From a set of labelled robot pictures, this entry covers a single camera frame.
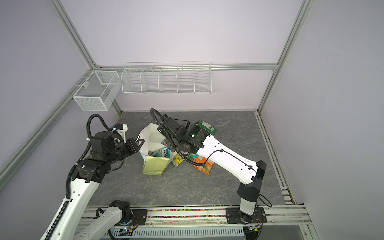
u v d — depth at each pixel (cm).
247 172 42
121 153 57
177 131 47
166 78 96
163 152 88
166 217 75
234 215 74
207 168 87
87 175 45
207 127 106
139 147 67
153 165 73
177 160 90
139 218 73
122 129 63
